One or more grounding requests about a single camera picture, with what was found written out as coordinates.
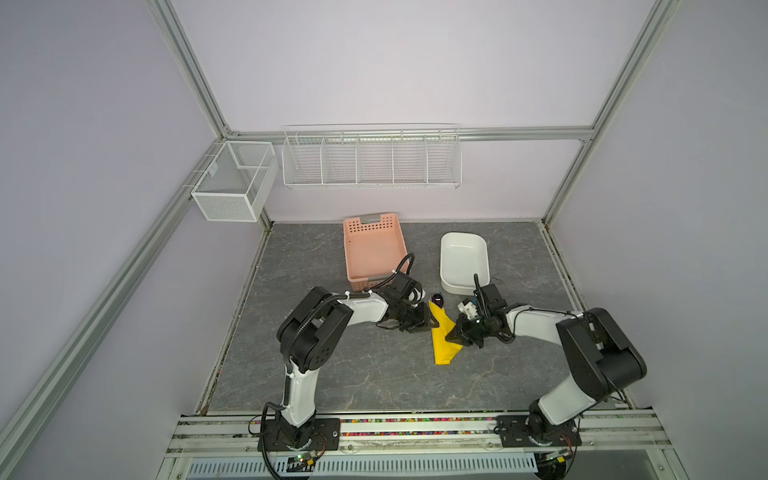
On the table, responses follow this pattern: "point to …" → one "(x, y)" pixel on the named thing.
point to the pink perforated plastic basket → (374, 251)
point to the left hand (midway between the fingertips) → (437, 330)
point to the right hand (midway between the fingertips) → (447, 340)
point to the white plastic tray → (461, 256)
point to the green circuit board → (303, 459)
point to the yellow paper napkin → (443, 348)
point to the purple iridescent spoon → (438, 299)
